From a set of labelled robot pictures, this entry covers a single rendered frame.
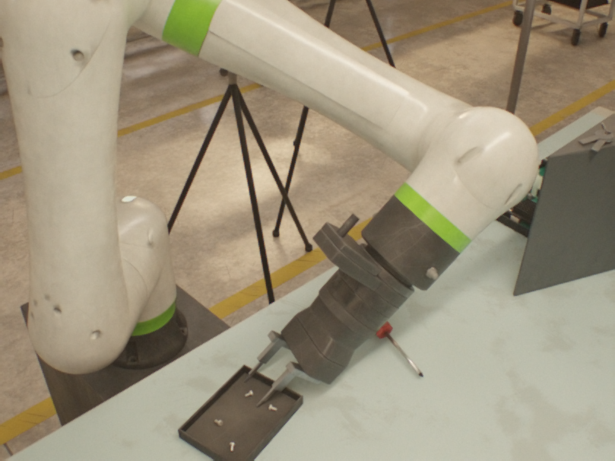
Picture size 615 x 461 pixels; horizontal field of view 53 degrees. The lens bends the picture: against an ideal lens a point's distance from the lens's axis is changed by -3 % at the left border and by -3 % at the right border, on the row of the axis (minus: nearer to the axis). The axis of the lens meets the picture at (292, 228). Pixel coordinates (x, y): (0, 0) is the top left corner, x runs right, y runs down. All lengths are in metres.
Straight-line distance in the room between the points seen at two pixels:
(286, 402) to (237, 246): 1.92
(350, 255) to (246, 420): 0.21
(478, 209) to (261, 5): 0.31
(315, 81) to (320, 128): 2.78
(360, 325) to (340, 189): 2.32
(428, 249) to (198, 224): 2.16
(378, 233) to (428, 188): 0.07
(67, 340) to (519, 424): 0.52
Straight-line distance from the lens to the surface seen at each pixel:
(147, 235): 0.90
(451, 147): 0.63
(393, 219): 0.64
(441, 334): 0.80
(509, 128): 0.64
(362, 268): 0.61
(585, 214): 0.86
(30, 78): 0.61
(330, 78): 0.72
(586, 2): 5.16
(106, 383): 1.03
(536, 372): 0.78
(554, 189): 0.80
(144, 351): 1.02
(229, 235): 2.66
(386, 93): 0.73
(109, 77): 0.62
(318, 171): 3.09
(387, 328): 0.77
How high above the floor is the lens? 1.55
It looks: 35 degrees down
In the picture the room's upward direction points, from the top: straight up
